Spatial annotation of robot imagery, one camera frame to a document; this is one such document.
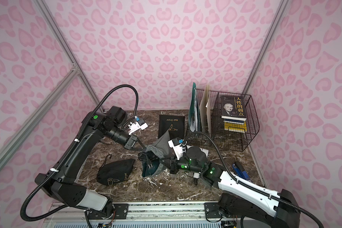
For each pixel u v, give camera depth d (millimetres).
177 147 607
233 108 908
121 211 736
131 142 571
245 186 459
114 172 801
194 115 871
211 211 735
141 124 619
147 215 722
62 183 398
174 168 578
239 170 844
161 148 705
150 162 628
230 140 1005
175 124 1099
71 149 430
